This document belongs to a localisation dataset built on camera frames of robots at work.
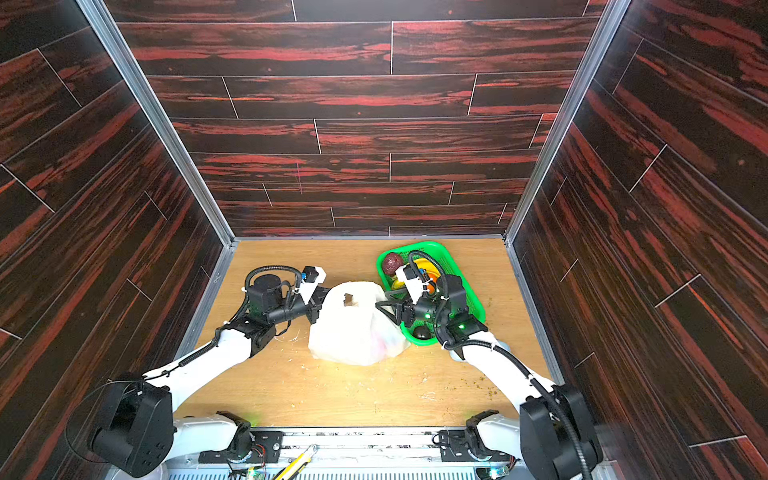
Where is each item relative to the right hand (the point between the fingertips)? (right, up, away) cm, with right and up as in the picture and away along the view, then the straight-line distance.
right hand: (386, 295), depth 78 cm
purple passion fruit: (+2, +9, +21) cm, 23 cm away
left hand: (-13, +1, +1) cm, 13 cm away
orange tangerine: (+10, +3, -9) cm, 14 cm away
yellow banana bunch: (+13, +9, +27) cm, 31 cm away
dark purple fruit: (+11, -12, +11) cm, 19 cm away
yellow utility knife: (-22, -40, -7) cm, 47 cm away
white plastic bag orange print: (-9, -9, +2) cm, 13 cm away
